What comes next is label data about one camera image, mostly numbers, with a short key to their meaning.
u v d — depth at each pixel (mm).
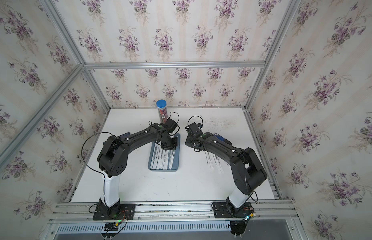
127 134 1018
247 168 472
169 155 927
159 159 907
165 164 885
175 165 879
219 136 800
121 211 702
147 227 765
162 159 905
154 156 927
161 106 954
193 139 685
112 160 512
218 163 901
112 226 717
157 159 908
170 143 813
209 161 905
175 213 737
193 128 704
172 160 864
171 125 774
